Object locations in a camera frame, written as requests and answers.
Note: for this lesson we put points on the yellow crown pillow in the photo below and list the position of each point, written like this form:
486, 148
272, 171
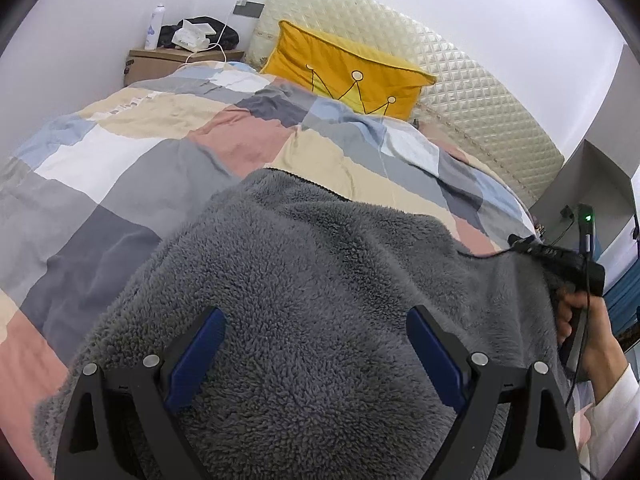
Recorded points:
345, 72

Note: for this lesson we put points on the person's right forearm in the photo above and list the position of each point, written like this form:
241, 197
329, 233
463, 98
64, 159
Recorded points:
617, 430

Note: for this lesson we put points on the grey wall socket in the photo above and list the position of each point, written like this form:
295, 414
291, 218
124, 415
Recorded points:
249, 8

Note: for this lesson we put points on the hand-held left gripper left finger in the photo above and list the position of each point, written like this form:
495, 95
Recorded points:
197, 355

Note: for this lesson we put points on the grey fleece jacket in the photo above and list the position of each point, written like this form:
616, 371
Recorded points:
310, 285

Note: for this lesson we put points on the person's right hand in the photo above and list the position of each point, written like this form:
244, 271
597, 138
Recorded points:
600, 340

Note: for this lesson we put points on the blue curtain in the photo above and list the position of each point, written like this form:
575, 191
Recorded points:
625, 300

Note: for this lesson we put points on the cream quilted headboard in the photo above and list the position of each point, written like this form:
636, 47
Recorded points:
450, 65

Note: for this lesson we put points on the white spray bottle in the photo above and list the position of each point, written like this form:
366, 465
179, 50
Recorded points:
152, 27

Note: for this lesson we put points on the wooden nightstand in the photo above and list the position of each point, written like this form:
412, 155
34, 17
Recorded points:
160, 62

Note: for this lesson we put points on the black bag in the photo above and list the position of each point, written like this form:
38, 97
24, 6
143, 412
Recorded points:
225, 35

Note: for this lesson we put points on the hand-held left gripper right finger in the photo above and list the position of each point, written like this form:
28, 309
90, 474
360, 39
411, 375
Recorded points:
435, 355

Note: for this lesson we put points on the patchwork checked quilt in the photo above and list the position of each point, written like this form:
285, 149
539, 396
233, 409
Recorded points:
130, 160

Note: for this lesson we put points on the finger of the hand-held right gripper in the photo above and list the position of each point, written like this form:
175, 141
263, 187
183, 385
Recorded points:
527, 246

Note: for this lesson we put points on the grey white wardrobe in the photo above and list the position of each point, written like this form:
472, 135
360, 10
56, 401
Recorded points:
600, 170

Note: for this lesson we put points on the black wall plug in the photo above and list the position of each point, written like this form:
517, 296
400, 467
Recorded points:
566, 211

